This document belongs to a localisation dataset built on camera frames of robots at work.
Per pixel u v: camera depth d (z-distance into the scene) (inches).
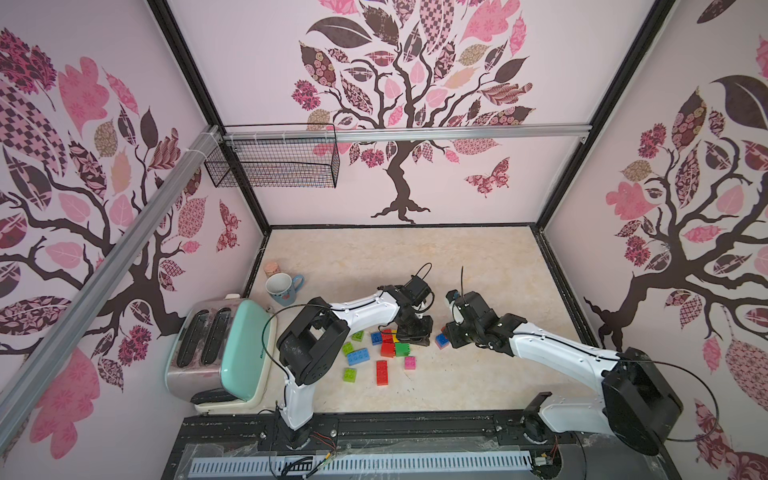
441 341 33.7
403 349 33.4
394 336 32.5
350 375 32.1
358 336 35.1
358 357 33.6
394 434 29.4
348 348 34.5
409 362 33.4
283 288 35.4
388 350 33.6
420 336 30.9
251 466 27.4
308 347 19.0
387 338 34.3
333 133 35.1
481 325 25.5
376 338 35.0
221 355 27.4
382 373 32.4
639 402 16.3
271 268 37.1
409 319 27.6
